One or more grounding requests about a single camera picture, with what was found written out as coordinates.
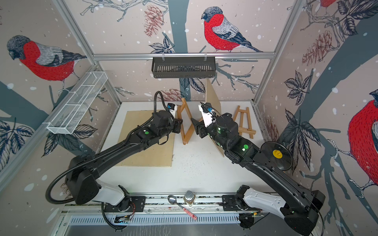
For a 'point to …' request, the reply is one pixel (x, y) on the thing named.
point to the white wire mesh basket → (69, 115)
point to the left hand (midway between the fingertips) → (184, 118)
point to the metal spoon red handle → (173, 199)
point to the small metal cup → (189, 197)
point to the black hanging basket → (183, 68)
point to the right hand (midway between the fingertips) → (198, 113)
